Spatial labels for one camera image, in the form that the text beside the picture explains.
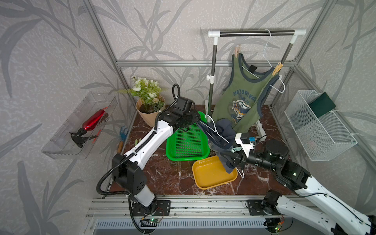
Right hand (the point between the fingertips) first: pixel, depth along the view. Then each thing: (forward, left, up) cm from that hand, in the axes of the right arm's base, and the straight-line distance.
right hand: (223, 148), depth 60 cm
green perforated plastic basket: (+21, +17, -34) cm, 43 cm away
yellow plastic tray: (+1, +4, -30) cm, 30 cm away
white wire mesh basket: (+5, -44, 0) cm, 45 cm away
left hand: (+23, +10, -7) cm, 26 cm away
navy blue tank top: (+30, -10, -28) cm, 42 cm away
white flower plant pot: (+42, +42, -13) cm, 61 cm away
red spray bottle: (+13, +58, +3) cm, 60 cm away
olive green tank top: (+39, -17, -9) cm, 43 cm away
